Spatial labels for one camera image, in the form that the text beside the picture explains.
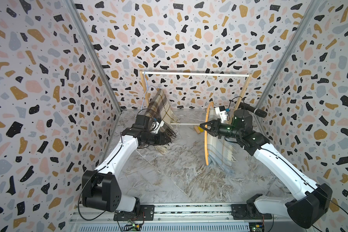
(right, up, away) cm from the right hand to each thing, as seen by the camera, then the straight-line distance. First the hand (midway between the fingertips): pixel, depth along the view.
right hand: (200, 127), depth 67 cm
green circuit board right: (+29, -50, +5) cm, 58 cm away
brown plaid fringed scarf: (-25, +12, +30) cm, 41 cm away
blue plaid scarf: (+13, -15, +13) cm, 23 cm away
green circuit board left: (-32, -49, +4) cm, 59 cm away
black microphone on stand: (+40, +8, +21) cm, 46 cm away
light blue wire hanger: (-32, +26, +28) cm, 50 cm away
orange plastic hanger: (+3, -3, -1) cm, 4 cm away
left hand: (-16, -8, +14) cm, 22 cm away
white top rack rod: (-18, +36, +32) cm, 52 cm away
